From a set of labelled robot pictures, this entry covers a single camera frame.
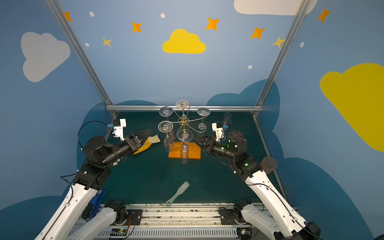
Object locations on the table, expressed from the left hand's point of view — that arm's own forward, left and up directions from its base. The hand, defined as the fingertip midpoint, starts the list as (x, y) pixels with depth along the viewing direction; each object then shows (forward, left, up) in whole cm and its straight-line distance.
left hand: (149, 131), depth 62 cm
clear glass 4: (+18, -24, -6) cm, 30 cm away
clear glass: (+1, -15, -4) cm, 16 cm away
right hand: (-1, -21, -4) cm, 21 cm away
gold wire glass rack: (+12, -14, -7) cm, 19 cm away
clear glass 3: (+16, -5, -4) cm, 17 cm away
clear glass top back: (+23, -12, -4) cm, 26 cm away
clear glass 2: (+6, -6, -4) cm, 10 cm away
